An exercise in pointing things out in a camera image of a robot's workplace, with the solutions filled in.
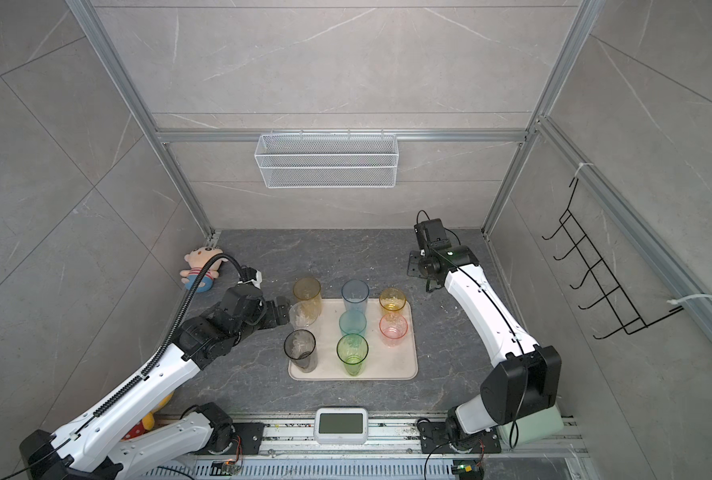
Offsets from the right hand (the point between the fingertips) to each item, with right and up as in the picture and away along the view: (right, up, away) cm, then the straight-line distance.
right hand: (421, 262), depth 83 cm
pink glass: (-7, -21, +7) cm, 23 cm away
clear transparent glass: (-34, -15, +3) cm, 38 cm away
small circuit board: (-48, -49, -14) cm, 70 cm away
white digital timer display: (-22, -40, -11) cm, 47 cm away
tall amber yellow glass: (-33, -8, +5) cm, 34 cm away
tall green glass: (-19, -22, -9) cm, 31 cm away
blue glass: (-19, -9, +1) cm, 21 cm away
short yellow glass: (-7, -13, +12) cm, 19 cm away
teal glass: (-20, -19, +7) cm, 28 cm away
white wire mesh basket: (-28, +34, +17) cm, 48 cm away
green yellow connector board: (+9, -50, -13) cm, 52 cm away
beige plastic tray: (-11, -30, +3) cm, 31 cm away
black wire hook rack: (+39, -7, -19) cm, 44 cm away
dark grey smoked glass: (-34, -24, -1) cm, 42 cm away
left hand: (-39, -9, -7) cm, 41 cm away
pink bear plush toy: (-74, 0, +18) cm, 77 cm away
